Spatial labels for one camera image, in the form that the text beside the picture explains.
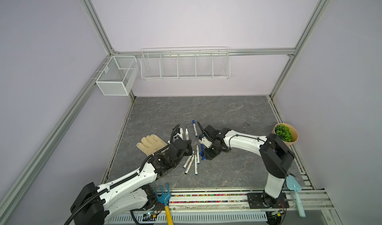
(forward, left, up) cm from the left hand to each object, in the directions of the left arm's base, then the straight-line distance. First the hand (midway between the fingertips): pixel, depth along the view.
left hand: (191, 143), depth 79 cm
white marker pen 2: (-7, +4, -13) cm, 15 cm away
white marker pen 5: (-1, -3, -14) cm, 14 cm away
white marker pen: (+4, +2, +3) cm, 5 cm away
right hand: (-3, -10, -13) cm, 17 cm away
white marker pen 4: (-7, -2, -13) cm, 15 cm away
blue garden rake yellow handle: (-23, +15, -12) cm, 30 cm away
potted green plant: (+4, -56, -2) cm, 56 cm away
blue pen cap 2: (-3, -7, -14) cm, 16 cm away
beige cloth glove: (+8, +26, -14) cm, 30 cm away
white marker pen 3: (-7, +2, -13) cm, 15 cm away
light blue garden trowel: (-21, -52, -12) cm, 58 cm away
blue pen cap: (+1, -6, -15) cm, 16 cm away
